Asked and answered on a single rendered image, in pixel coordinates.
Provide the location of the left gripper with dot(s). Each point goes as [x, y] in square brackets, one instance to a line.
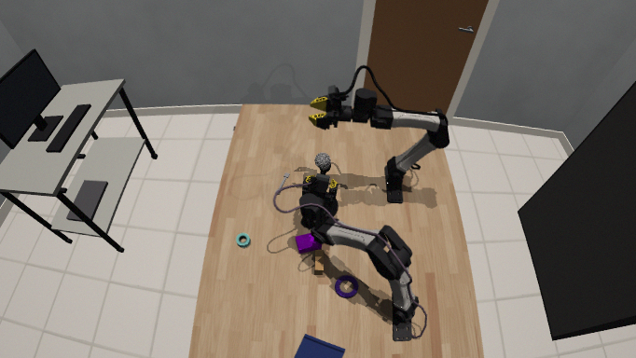
[329, 199]

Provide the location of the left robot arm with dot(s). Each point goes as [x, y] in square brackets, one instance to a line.
[325, 230]

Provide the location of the purple flat box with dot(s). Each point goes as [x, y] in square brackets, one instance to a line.
[306, 243]

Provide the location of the dark purple ring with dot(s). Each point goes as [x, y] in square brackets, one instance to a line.
[346, 278]

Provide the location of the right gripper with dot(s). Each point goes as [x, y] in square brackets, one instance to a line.
[332, 111]

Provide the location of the teal ring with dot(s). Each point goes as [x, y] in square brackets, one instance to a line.
[243, 236]

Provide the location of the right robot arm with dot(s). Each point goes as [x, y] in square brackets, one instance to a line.
[386, 118]

